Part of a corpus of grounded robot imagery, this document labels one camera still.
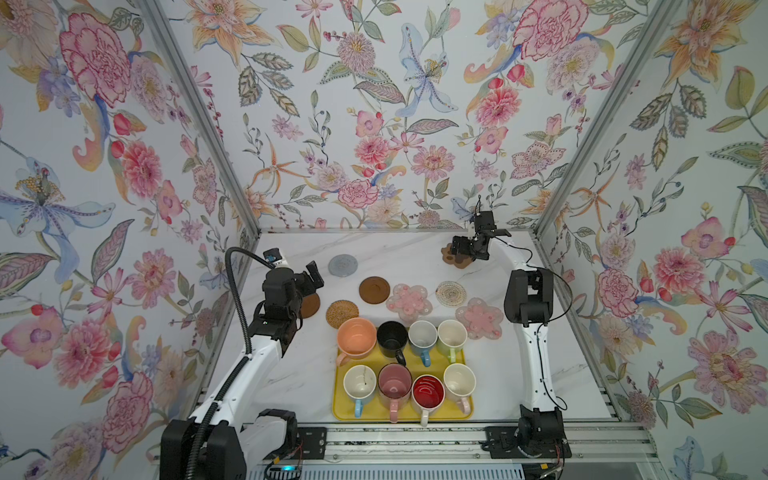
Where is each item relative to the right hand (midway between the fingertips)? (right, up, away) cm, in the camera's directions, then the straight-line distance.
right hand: (462, 248), depth 114 cm
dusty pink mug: (-27, -38, -32) cm, 57 cm away
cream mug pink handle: (-9, -38, -32) cm, 51 cm away
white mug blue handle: (-19, -27, -25) cm, 41 cm away
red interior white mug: (-18, -40, -34) cm, 55 cm away
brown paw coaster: (-1, -5, -4) cm, 6 cm away
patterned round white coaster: (-7, -16, -13) cm, 22 cm away
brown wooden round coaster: (-55, -20, -13) cm, 60 cm away
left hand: (-51, -6, -32) cm, 61 cm away
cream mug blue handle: (-37, -39, -32) cm, 62 cm away
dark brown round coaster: (-33, -15, -10) cm, 38 cm away
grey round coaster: (-45, -6, -3) cm, 46 cm away
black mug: (-27, -27, -28) cm, 47 cm away
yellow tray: (-31, -36, -42) cm, 63 cm away
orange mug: (-38, -27, -25) cm, 53 cm away
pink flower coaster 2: (+1, -24, -18) cm, 30 cm away
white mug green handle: (-10, -27, -25) cm, 38 cm away
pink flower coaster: (-21, -19, -13) cm, 31 cm away
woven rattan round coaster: (-44, -21, -16) cm, 52 cm away
